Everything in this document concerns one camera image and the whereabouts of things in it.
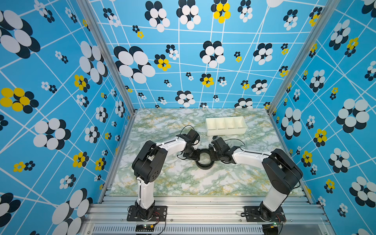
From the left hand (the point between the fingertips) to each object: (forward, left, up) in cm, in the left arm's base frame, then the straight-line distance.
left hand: (199, 157), depth 93 cm
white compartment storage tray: (+25, -19, +2) cm, 31 cm away
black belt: (-7, -3, 0) cm, 7 cm away
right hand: (+3, -9, 0) cm, 9 cm away
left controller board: (-37, +28, -3) cm, 46 cm away
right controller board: (-37, -34, -2) cm, 50 cm away
